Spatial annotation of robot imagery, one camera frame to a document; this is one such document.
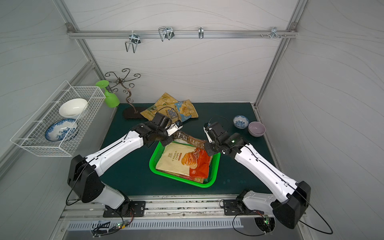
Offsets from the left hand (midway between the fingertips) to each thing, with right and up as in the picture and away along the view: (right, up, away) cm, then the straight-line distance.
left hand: (170, 134), depth 83 cm
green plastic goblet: (-40, +20, +11) cm, 46 cm away
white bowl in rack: (-45, +14, -12) cm, 49 cm away
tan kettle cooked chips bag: (+9, -23, -5) cm, 25 cm away
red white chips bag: (+16, -16, +1) cm, 23 cm away
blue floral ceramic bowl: (+48, +6, +25) cm, 54 cm away
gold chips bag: (-11, +24, +37) cm, 46 cm away
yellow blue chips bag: (+1, +14, +32) cm, 35 cm away
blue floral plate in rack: (-45, +4, -18) cm, 49 cm away
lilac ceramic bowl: (+57, +1, +20) cm, 61 cm away
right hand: (+22, -4, -7) cm, 23 cm away
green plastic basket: (+24, -21, -3) cm, 32 cm away
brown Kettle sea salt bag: (+6, -1, -3) cm, 7 cm away
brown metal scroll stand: (-38, +13, +32) cm, 51 cm away
